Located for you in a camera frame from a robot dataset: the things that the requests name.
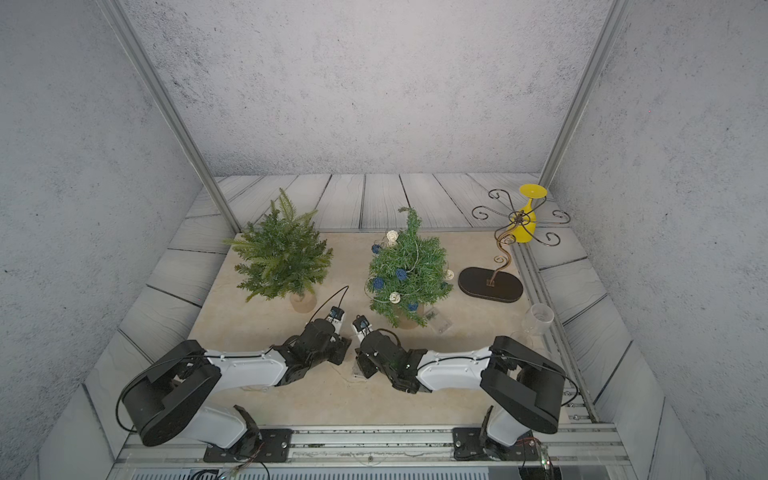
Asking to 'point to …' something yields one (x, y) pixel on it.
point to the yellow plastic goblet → (523, 223)
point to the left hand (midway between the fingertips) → (351, 341)
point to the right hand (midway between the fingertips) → (361, 349)
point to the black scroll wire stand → (487, 285)
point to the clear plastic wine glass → (535, 321)
